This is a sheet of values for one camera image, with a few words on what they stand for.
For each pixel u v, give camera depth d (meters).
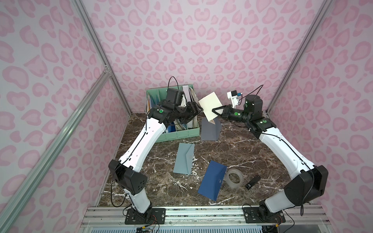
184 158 0.92
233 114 0.64
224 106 0.68
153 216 0.72
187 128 1.00
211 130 1.09
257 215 0.72
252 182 0.82
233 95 0.67
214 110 0.71
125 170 0.43
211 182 0.85
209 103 0.74
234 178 0.86
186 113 0.64
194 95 0.95
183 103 0.59
